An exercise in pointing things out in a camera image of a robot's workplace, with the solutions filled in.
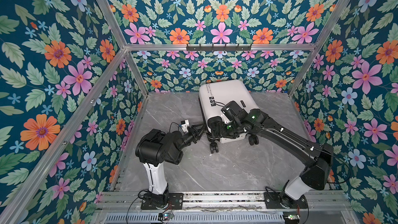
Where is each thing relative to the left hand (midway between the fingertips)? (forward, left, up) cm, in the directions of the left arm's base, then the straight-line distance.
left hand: (207, 124), depth 84 cm
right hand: (-9, -4, +6) cm, 12 cm away
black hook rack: (+41, -10, +21) cm, 47 cm away
